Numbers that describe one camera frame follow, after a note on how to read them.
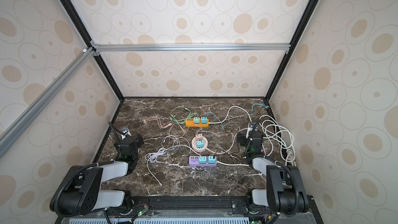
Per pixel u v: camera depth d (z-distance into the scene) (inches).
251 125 31.3
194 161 33.6
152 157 34.8
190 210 28.8
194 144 36.3
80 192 16.7
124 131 29.3
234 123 41.7
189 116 42.6
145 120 41.7
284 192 16.9
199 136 35.9
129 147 26.7
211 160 32.3
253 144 27.1
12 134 20.4
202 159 32.0
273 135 38.9
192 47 36.2
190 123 40.5
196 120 39.2
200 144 34.5
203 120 39.2
